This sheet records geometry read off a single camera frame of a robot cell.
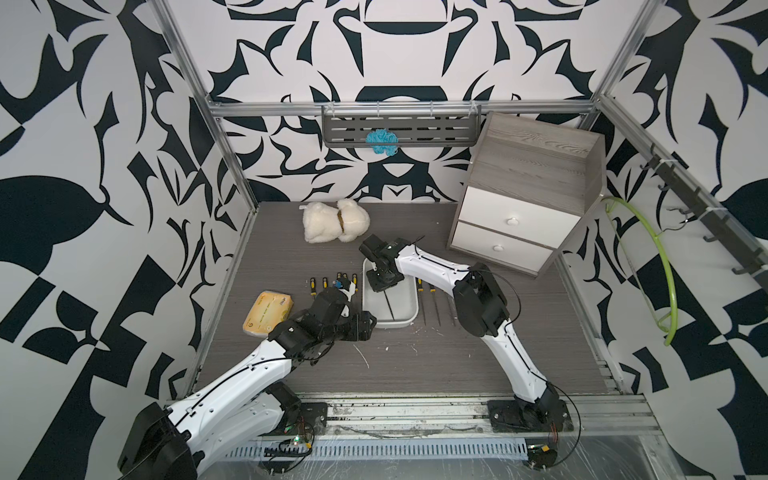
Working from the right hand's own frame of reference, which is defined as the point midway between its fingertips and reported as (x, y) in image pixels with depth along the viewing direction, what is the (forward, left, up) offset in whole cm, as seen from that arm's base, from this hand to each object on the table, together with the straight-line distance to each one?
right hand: (379, 279), depth 99 cm
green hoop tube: (-13, -68, +26) cm, 74 cm away
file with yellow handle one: (-9, -3, -1) cm, 9 cm away
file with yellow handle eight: (-3, +21, +1) cm, 21 cm away
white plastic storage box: (-10, -5, 0) cm, 11 cm away
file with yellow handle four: (-14, +7, +23) cm, 28 cm away
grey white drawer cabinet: (+10, -40, +29) cm, 51 cm away
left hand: (-17, +4, +10) cm, 20 cm away
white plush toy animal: (+16, +18, +10) cm, 26 cm away
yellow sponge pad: (-11, +32, +3) cm, 34 cm away
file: (+1, +13, 0) cm, 13 cm away
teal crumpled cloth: (+28, -2, +34) cm, 44 cm away
